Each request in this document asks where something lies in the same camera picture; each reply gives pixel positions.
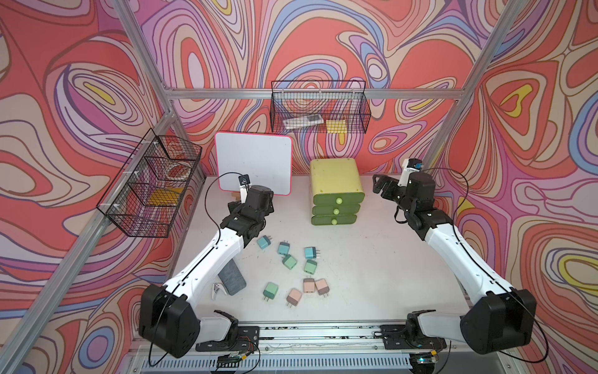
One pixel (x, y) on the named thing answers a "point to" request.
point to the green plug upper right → (310, 266)
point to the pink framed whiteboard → (267, 160)
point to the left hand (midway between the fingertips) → (254, 200)
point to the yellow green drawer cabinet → (336, 189)
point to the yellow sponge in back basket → (336, 126)
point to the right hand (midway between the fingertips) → (384, 184)
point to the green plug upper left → (289, 262)
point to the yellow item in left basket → (164, 197)
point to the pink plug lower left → (293, 297)
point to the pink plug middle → (308, 285)
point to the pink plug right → (322, 287)
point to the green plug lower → (270, 291)
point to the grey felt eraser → (232, 278)
